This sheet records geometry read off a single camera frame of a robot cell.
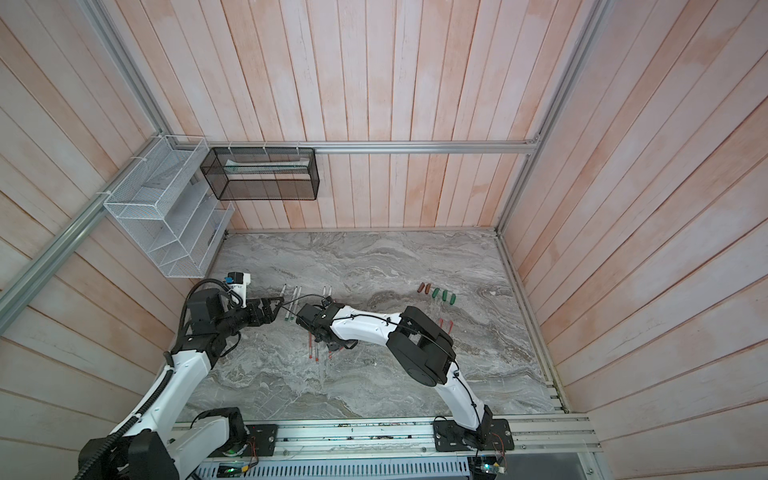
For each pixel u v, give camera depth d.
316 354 0.88
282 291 1.01
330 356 0.88
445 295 1.01
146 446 0.39
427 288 1.03
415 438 0.76
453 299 1.01
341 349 0.88
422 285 1.04
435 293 1.01
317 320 0.71
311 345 0.90
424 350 0.51
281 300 0.80
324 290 1.02
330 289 1.02
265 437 0.74
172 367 0.52
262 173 1.05
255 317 0.73
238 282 0.72
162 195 0.78
